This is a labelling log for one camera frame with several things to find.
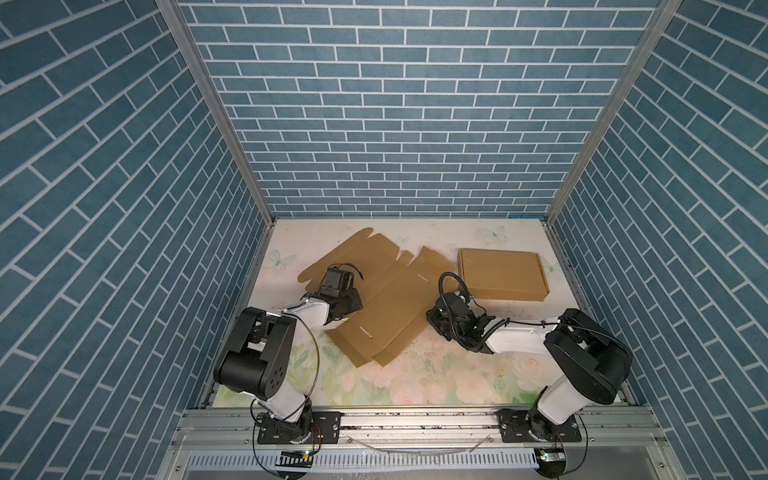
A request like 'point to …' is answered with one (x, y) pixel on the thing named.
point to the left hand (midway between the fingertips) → (358, 300)
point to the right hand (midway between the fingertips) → (420, 311)
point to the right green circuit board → (552, 454)
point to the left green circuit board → (296, 459)
